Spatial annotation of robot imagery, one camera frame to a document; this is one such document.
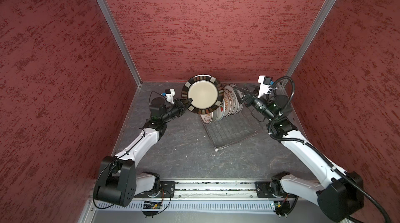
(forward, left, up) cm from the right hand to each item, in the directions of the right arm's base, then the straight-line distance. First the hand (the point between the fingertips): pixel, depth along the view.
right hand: (236, 89), depth 69 cm
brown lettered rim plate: (+4, +12, -29) cm, 32 cm away
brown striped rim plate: (+6, +13, -9) cm, 17 cm away
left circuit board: (-39, +41, -38) cm, 68 cm away
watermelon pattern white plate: (+2, +6, -22) cm, 23 cm away
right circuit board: (-42, -20, -37) cm, 59 cm away
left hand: (+2, +20, -11) cm, 23 cm away
